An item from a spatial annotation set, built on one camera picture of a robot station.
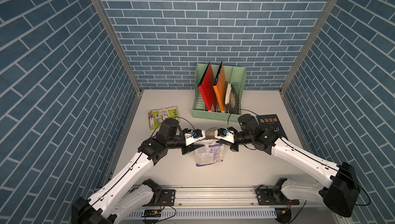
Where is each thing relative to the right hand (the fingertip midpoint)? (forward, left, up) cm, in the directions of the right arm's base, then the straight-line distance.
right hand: (219, 139), depth 75 cm
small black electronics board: (-31, +30, -21) cm, 48 cm away
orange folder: (+28, +1, +9) cm, 29 cm away
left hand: (-3, +7, +3) cm, 8 cm away
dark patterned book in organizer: (+28, -7, -2) cm, 29 cm away
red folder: (+27, +8, +9) cm, 30 cm away
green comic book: (+21, +42, -15) cm, 49 cm away
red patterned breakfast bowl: (-4, +5, +12) cm, 14 cm away
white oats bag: (-5, +3, -5) cm, 8 cm away
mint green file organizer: (+47, -9, +3) cm, 48 cm away
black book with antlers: (+24, -35, -17) cm, 46 cm away
